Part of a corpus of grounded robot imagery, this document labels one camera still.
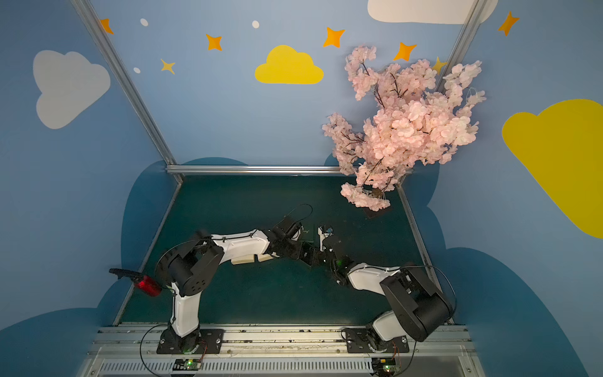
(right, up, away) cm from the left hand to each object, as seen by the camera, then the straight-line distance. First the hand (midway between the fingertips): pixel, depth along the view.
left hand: (306, 255), depth 93 cm
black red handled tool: (-55, -5, -17) cm, 57 cm away
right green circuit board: (+24, -29, -21) cm, 43 cm away
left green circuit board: (-37, -28, -22) cm, 52 cm away
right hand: (+3, +4, -1) cm, 5 cm away
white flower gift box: (-22, 0, -4) cm, 22 cm away
